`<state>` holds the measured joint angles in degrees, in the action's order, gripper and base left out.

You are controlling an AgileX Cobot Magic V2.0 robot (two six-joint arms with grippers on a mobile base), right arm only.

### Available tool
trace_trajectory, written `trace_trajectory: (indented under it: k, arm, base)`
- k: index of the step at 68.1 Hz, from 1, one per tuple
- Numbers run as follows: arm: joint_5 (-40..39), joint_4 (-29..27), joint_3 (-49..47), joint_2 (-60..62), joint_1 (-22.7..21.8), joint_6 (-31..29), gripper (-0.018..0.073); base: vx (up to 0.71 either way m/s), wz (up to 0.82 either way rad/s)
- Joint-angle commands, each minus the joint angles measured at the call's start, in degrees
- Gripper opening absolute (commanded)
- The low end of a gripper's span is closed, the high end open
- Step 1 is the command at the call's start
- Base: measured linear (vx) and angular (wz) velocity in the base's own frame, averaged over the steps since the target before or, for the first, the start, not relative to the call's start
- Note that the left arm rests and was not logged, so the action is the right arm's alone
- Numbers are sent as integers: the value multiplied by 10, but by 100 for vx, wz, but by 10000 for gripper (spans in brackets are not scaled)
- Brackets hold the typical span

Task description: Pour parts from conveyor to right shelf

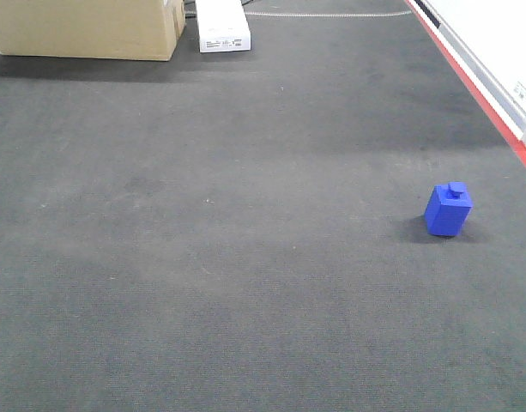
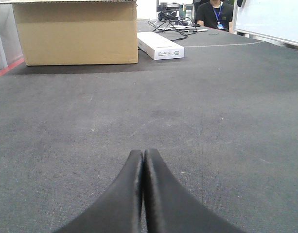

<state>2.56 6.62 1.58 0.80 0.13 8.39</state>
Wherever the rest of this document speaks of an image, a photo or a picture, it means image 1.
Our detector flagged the small blue plastic box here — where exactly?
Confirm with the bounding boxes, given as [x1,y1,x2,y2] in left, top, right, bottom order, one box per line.
[423,181,474,238]

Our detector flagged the long white carton box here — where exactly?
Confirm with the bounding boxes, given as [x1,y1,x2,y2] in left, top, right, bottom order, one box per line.
[194,0,251,54]

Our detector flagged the brown cardboard box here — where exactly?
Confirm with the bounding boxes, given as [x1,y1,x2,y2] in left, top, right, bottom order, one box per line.
[0,0,187,62]

